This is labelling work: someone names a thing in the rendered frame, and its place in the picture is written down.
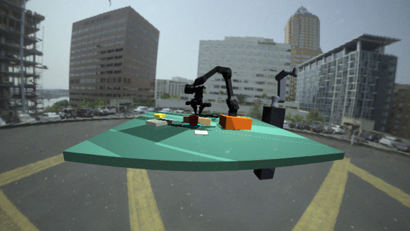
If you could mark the yellow rectangular block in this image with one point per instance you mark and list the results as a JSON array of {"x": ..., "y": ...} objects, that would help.
[{"x": 159, "y": 115}]

